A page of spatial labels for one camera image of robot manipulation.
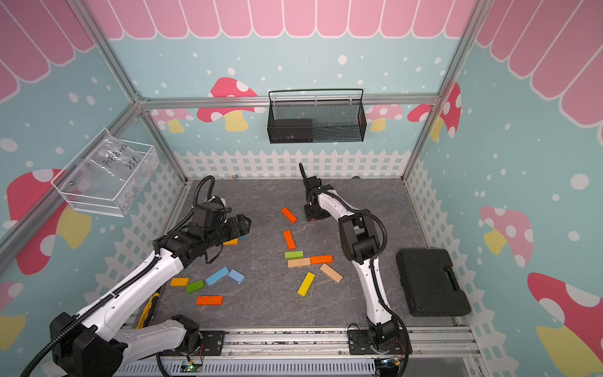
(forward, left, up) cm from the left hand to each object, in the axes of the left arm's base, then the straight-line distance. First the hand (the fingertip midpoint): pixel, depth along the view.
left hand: (243, 228), depth 80 cm
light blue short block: (-10, +4, -18) cm, 21 cm away
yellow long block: (-12, -22, -19) cm, 31 cm away
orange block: (+19, -13, -18) cm, 29 cm away
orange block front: (-18, +9, -19) cm, 28 cm away
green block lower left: (-14, +19, -19) cm, 30 cm away
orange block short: (-2, -28, -18) cm, 33 cm away
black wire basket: (+45, -25, +16) cm, 53 cm away
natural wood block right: (-8, -31, -18) cm, 37 cm away
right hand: (+20, -25, -19) cm, 37 cm away
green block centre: (0, -17, -19) cm, 25 cm away
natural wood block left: (-4, -19, -19) cm, 27 cm away
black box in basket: (+35, -15, +15) cm, 41 cm away
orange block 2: (+6, -14, -18) cm, 24 cm away
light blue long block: (-10, +12, -19) cm, 24 cm away
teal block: (-7, -3, +6) cm, 10 cm away
